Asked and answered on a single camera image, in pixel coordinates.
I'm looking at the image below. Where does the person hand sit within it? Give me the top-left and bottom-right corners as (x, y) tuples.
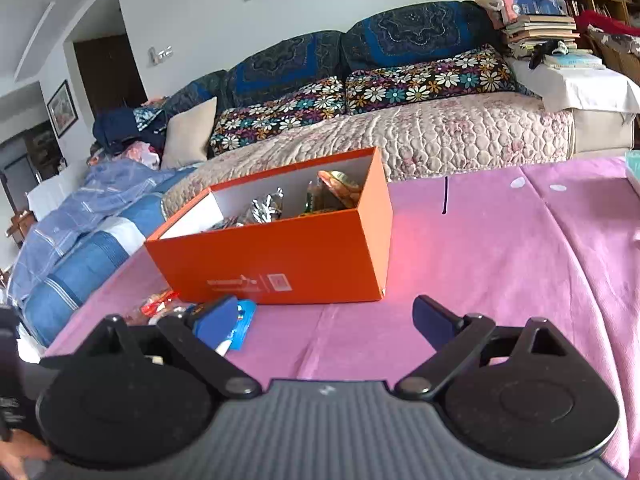
(1, 429), (52, 480)

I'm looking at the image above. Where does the long orange cracker packet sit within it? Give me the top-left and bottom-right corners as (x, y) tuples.
(124, 288), (193, 326)

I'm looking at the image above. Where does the blue Oreo packet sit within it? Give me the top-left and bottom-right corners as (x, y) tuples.
(216, 299), (257, 356)

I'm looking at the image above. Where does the orange cardboard box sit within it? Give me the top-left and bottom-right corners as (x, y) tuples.
(145, 148), (393, 304)

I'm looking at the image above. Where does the pink tablecloth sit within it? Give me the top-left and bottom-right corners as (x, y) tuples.
(41, 148), (640, 478)

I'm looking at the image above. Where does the blue striped blanket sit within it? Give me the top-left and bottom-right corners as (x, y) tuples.
(8, 159), (196, 348)

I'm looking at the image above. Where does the gold foil snack packet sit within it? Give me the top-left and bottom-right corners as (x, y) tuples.
(304, 170), (361, 214)

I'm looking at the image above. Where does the cream pillow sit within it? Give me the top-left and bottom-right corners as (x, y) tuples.
(160, 98), (217, 170)

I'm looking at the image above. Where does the beige quilted sofa cover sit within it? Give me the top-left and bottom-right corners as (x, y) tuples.
(160, 92), (575, 217)

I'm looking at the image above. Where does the floral cushion left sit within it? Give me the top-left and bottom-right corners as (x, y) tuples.
(207, 76), (346, 158)

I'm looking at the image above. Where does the floral cushion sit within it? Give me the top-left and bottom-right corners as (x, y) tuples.
(345, 44), (518, 115)
(207, 76), (346, 158)

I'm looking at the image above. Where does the teal box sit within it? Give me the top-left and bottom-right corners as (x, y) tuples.
(625, 150), (640, 191)

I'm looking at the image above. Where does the floral cushion right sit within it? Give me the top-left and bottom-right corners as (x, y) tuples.
(345, 44), (518, 115)

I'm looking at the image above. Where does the white cloth covered table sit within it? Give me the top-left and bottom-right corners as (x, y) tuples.
(508, 58), (639, 157)

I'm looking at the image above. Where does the stack of books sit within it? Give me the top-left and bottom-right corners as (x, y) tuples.
(475, 0), (604, 70)

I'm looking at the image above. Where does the framed wall picture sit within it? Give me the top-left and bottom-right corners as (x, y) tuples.
(47, 80), (78, 138)

